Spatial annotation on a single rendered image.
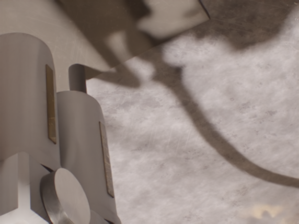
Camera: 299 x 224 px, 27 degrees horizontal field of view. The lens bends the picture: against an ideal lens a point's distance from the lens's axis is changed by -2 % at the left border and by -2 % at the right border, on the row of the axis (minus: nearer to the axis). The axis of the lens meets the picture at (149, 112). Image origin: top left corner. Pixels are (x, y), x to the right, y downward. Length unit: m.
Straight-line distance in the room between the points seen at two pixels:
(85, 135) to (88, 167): 0.04
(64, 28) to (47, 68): 0.32
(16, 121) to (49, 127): 0.03
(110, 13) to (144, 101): 0.19
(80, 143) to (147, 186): 0.60
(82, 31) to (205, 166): 0.40
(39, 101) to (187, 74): 0.49
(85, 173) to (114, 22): 0.36
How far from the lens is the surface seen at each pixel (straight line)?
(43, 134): 0.51
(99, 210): 0.55
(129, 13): 0.89
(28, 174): 0.46
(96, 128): 0.63
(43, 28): 0.89
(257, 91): 1.05
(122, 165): 1.13
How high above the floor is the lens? 0.71
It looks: 43 degrees down
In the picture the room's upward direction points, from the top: 169 degrees clockwise
